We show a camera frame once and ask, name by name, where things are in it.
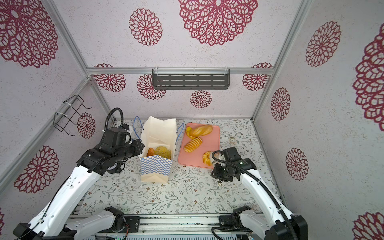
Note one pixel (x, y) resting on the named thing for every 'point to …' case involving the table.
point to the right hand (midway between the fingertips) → (213, 172)
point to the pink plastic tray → (210, 143)
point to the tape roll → (232, 138)
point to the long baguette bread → (202, 130)
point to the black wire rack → (72, 107)
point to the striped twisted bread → (192, 145)
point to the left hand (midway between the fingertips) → (144, 148)
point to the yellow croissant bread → (187, 130)
